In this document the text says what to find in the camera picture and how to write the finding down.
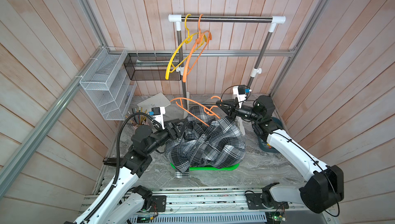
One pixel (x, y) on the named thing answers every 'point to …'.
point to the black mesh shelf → (151, 66)
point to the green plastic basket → (210, 168)
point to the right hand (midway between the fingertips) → (216, 103)
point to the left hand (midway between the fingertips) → (184, 122)
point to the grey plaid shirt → (219, 144)
